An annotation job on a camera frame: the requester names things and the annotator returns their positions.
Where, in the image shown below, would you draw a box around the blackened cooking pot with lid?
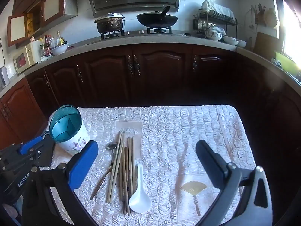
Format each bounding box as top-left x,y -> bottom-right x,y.
94,13 -> 125,34

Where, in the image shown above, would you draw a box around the dark wooden base cabinets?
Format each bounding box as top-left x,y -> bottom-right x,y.
0,44 -> 301,146

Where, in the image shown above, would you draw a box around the gas stove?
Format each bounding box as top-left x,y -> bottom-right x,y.
101,27 -> 173,40

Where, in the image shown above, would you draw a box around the black dish rack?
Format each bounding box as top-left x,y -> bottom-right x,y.
193,9 -> 238,38

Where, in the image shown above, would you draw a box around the dark sauce bottle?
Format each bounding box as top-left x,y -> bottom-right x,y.
45,35 -> 52,56

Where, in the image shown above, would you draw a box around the pile of wooden chopsticks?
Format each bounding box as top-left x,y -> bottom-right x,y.
106,130 -> 139,216

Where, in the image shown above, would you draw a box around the white quilted table cloth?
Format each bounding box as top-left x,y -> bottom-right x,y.
47,105 -> 257,226

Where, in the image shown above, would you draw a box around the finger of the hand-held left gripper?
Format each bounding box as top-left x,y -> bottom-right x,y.
38,134 -> 56,167
20,135 -> 51,156

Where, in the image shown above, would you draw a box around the bright window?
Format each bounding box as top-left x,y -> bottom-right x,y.
270,0 -> 301,59

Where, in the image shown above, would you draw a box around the round woven strainer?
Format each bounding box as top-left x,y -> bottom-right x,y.
265,8 -> 279,29

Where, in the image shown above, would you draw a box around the patterned ceramic bowl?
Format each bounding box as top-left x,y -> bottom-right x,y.
205,26 -> 226,41

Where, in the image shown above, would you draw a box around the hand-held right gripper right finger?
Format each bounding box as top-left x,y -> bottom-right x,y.
196,140 -> 273,226

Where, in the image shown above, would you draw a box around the wooden wall cabinet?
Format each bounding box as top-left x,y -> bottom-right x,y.
7,0 -> 78,47

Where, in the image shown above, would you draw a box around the white dish cloth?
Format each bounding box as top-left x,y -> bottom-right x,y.
201,0 -> 236,19

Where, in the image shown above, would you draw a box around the black wok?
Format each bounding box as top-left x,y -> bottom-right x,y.
136,6 -> 178,28

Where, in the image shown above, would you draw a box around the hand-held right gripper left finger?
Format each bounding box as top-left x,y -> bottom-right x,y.
22,140 -> 109,226

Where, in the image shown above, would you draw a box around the metal spoon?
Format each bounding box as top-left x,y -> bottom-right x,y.
90,141 -> 118,200

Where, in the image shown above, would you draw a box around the white electric kettle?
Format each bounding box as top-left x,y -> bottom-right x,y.
0,66 -> 10,86

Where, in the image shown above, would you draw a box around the hanging utensil basket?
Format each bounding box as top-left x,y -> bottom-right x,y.
255,3 -> 266,25

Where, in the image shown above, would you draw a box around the cream microwave oven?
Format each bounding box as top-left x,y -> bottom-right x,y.
13,45 -> 38,74

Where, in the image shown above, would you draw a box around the white ceramic soup spoon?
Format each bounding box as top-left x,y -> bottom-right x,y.
128,163 -> 152,213

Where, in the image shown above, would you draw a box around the white mixing bowl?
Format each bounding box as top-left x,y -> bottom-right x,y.
50,44 -> 69,56

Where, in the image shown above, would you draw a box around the wooden cutting board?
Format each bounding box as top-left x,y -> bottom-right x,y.
254,32 -> 280,54

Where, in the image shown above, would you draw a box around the teal rimmed floral utensil holder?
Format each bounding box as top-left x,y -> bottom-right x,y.
49,105 -> 91,156

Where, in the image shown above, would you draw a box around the green plastic basin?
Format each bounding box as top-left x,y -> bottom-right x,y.
274,51 -> 301,74

